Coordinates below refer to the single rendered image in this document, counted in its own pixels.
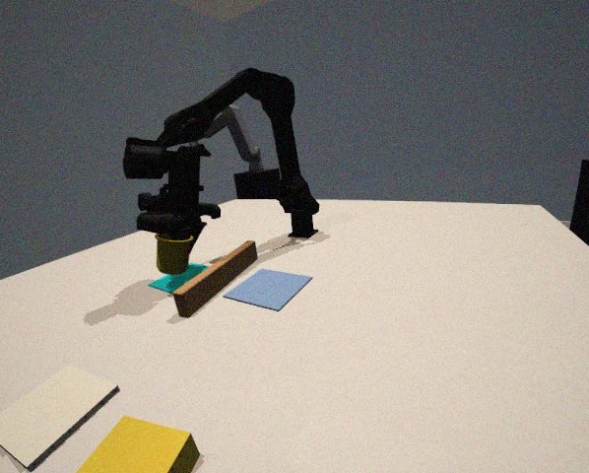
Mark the cream flat rectangular slab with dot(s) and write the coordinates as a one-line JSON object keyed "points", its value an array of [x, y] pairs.
{"points": [[33, 427]]}

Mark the yellow rectangular block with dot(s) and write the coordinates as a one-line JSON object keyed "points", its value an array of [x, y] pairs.
{"points": [[137, 446]]}

